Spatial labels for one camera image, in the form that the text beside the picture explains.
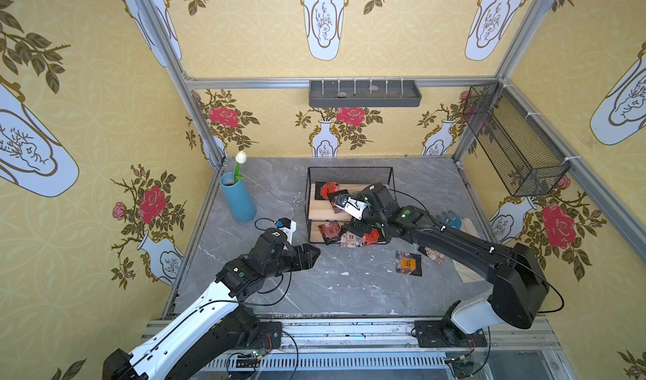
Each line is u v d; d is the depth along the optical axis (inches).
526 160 29.5
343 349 28.7
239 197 35.5
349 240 36.4
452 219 38.5
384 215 24.3
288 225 27.6
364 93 36.3
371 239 36.4
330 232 37.3
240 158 31.8
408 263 34.6
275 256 23.1
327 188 35.3
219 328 23.8
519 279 16.5
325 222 38.3
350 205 27.3
